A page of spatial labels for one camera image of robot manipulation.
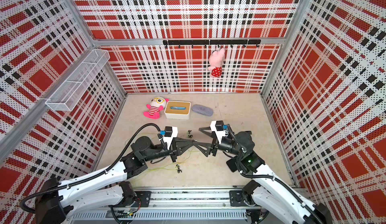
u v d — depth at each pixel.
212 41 0.88
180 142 0.59
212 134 0.66
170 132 0.54
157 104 1.08
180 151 0.59
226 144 0.59
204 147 0.57
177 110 1.06
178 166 0.84
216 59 0.95
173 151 0.56
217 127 0.55
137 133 0.60
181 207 0.74
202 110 1.08
